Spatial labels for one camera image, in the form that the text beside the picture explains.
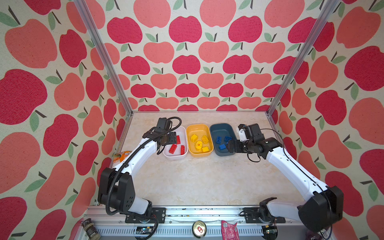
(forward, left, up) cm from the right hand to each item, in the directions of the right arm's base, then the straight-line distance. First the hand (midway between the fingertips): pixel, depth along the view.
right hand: (237, 145), depth 82 cm
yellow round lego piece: (+6, +22, -14) cm, 27 cm away
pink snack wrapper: (-39, +4, -15) cm, 42 cm away
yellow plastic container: (+13, +21, -16) cm, 30 cm away
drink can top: (-40, +18, -5) cm, 44 cm away
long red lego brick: (+3, +39, -15) cm, 42 cm away
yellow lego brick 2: (+12, +18, -14) cm, 25 cm away
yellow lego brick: (+12, +25, -13) cm, 31 cm away
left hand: (+2, +37, -1) cm, 37 cm away
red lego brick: (+2, +32, -13) cm, 35 cm away
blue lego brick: (+14, +8, -16) cm, 22 cm away
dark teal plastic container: (+19, +6, -15) cm, 25 cm away
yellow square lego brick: (+4, +17, -14) cm, 23 cm away
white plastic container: (+15, +33, -10) cm, 38 cm away
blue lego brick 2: (+15, +2, -15) cm, 21 cm away
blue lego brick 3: (+7, +6, -13) cm, 16 cm away
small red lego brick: (+9, +36, -14) cm, 40 cm away
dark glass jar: (-44, +70, -12) cm, 83 cm away
